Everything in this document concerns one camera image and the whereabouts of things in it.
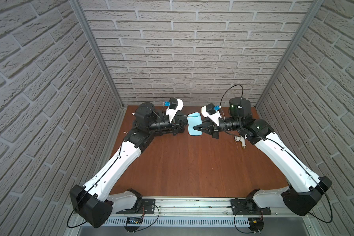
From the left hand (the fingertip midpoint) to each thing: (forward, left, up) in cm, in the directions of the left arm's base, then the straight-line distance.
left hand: (189, 113), depth 60 cm
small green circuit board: (-33, +27, -45) cm, 62 cm away
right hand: (-3, -3, -4) cm, 6 cm away
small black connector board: (-36, -34, -41) cm, 64 cm away
